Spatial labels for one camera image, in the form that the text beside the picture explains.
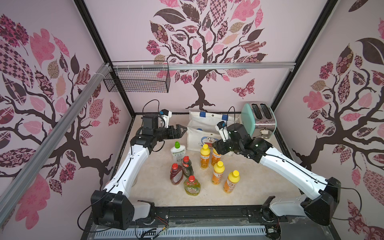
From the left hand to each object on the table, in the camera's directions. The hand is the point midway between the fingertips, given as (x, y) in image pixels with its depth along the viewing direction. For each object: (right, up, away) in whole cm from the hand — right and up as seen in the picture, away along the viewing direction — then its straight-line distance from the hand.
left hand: (180, 132), depth 77 cm
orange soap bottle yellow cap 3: (+19, -17, -7) cm, 27 cm away
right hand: (+19, -4, -1) cm, 19 cm away
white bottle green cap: (-2, -11, +6) cm, 13 cm away
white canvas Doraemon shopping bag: (+11, +2, +4) cm, 12 cm away
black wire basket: (-28, +36, +18) cm, 49 cm away
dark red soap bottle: (-2, -22, -2) cm, 22 cm away
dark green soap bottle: (+4, -18, -1) cm, 18 cm away
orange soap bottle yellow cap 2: (+13, -11, -1) cm, 17 cm away
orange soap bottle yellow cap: (+19, -14, +3) cm, 24 cm away
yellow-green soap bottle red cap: (+6, -27, -5) cm, 28 cm away
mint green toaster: (+49, +7, +15) cm, 52 cm away
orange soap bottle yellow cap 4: (+25, -21, -11) cm, 34 cm away
